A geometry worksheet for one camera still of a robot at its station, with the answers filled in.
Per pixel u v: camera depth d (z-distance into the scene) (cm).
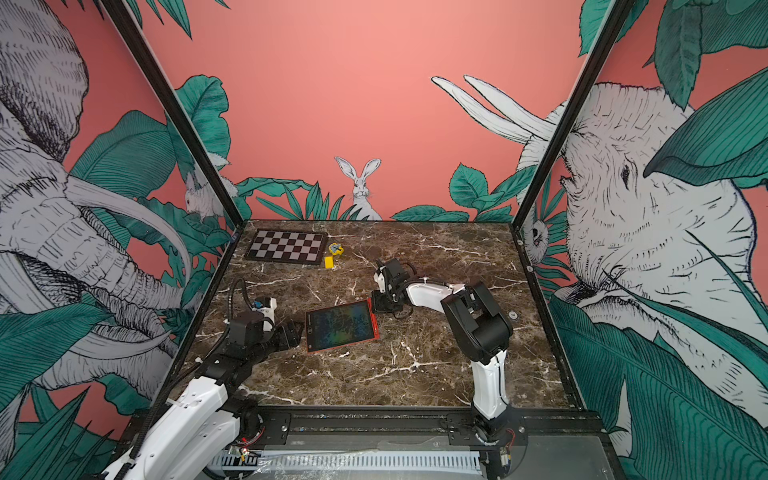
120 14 69
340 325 93
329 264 107
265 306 74
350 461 70
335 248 111
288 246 110
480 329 52
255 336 66
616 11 69
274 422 77
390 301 74
